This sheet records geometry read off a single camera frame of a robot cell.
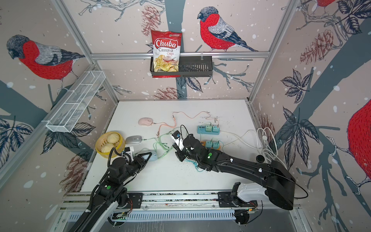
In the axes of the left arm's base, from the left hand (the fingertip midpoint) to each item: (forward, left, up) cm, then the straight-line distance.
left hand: (153, 154), depth 80 cm
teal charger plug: (+8, -35, -3) cm, 36 cm away
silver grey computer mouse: (+14, +18, -8) cm, 24 cm away
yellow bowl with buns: (+12, +34, -7) cm, 37 cm away
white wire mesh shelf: (+21, +43, +21) cm, 52 cm away
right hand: (+3, -12, +7) cm, 14 cm away
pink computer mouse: (+29, +13, -8) cm, 32 cm away
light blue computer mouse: (-1, 0, -1) cm, 2 cm away
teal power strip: (+19, -33, -5) cm, 39 cm away
